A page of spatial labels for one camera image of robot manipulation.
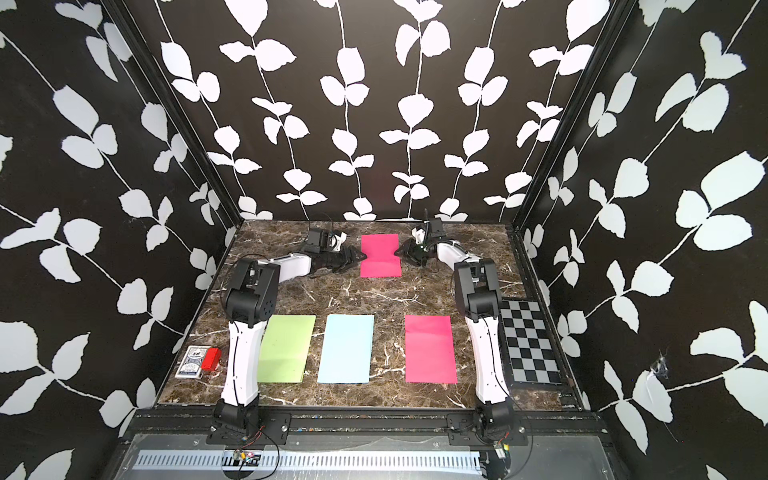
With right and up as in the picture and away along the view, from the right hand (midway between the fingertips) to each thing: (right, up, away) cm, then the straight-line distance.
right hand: (396, 250), depth 108 cm
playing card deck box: (-58, -33, -25) cm, 72 cm away
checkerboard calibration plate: (+39, -30, -22) cm, 54 cm away
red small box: (-53, -31, -24) cm, 66 cm away
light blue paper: (-15, -30, -19) cm, 39 cm away
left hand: (-12, -1, -3) cm, 12 cm away
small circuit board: (-38, -50, -37) cm, 73 cm away
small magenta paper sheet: (-6, -3, 0) cm, 7 cm away
